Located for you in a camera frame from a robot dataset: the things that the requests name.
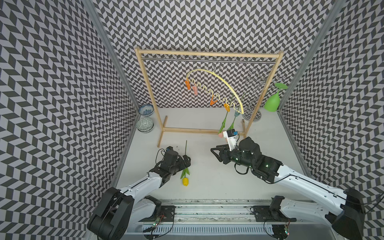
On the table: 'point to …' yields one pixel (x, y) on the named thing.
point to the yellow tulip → (185, 180)
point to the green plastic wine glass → (272, 103)
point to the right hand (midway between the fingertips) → (214, 151)
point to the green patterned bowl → (145, 125)
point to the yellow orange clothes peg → (227, 107)
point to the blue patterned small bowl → (146, 110)
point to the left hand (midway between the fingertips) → (185, 163)
